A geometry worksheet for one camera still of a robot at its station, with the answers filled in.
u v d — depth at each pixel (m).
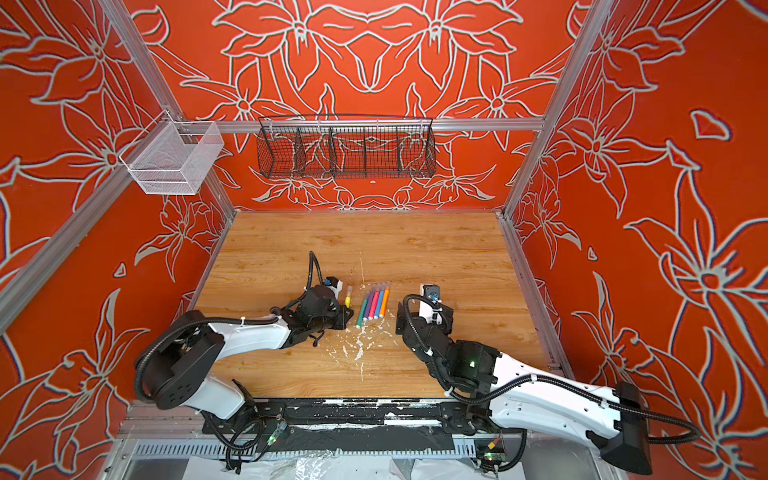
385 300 0.93
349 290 0.89
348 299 0.88
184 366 0.44
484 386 0.50
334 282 0.82
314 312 0.70
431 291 0.61
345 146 1.00
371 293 0.95
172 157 0.92
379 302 0.92
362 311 0.90
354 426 0.73
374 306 0.92
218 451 0.70
